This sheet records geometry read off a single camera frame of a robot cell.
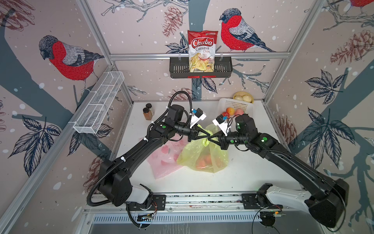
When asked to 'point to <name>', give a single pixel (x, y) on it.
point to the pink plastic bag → (164, 160)
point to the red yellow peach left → (226, 113)
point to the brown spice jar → (147, 113)
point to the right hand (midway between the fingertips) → (209, 137)
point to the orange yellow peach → (231, 110)
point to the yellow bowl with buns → (243, 96)
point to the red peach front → (201, 165)
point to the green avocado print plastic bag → (204, 154)
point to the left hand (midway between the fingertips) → (210, 133)
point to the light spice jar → (149, 105)
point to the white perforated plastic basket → (225, 103)
